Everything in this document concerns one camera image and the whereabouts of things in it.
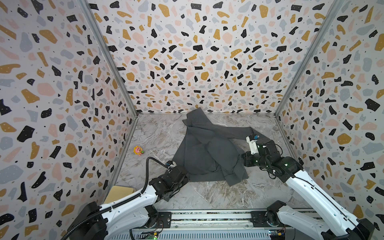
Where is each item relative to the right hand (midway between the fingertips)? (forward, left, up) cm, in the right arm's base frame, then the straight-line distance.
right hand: (240, 152), depth 75 cm
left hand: (-6, +26, -13) cm, 29 cm away
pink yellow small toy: (+10, +60, -16) cm, 63 cm away
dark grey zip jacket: (+9, +14, -15) cm, 23 cm away
